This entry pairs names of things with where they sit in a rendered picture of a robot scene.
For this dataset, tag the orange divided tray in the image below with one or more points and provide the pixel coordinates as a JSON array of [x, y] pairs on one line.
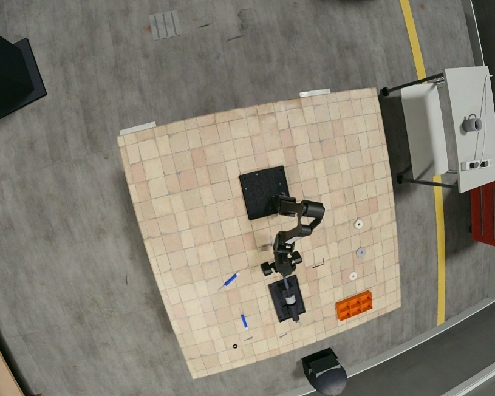
[[355, 304]]

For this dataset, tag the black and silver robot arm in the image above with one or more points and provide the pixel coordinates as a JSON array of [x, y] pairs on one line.
[[306, 208]]

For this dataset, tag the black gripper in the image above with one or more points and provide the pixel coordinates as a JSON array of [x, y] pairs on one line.
[[267, 268]]

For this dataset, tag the grey flat disc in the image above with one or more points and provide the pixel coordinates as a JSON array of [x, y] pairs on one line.
[[363, 252]]

